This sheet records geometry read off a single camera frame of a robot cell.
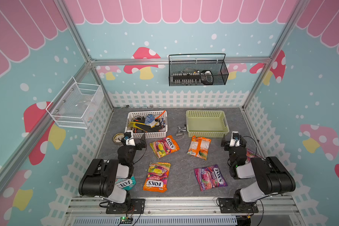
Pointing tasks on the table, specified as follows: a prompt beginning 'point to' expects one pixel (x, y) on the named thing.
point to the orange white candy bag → (199, 147)
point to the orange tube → (161, 114)
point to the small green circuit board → (124, 220)
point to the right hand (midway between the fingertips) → (232, 134)
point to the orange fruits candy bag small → (164, 147)
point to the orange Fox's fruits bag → (157, 176)
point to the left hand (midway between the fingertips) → (138, 134)
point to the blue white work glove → (150, 120)
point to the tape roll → (117, 137)
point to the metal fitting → (180, 129)
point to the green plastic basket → (208, 123)
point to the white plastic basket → (163, 133)
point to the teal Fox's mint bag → (127, 183)
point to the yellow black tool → (144, 127)
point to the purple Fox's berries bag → (210, 177)
